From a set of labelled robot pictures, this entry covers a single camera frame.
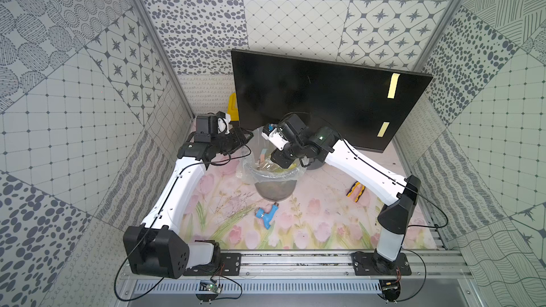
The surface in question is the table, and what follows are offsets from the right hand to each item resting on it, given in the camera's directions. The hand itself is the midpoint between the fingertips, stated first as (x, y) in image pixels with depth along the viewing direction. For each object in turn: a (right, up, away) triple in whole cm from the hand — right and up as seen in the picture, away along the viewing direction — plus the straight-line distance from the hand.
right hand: (279, 156), depth 76 cm
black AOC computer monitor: (+40, +20, +20) cm, 49 cm away
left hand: (-12, +9, +2) cm, 15 cm away
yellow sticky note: (+39, +8, +3) cm, 39 cm away
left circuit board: (-24, -43, -5) cm, 50 cm away
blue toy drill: (-5, -26, +9) cm, 28 cm away
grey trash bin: (-1, -14, +5) cm, 15 cm away
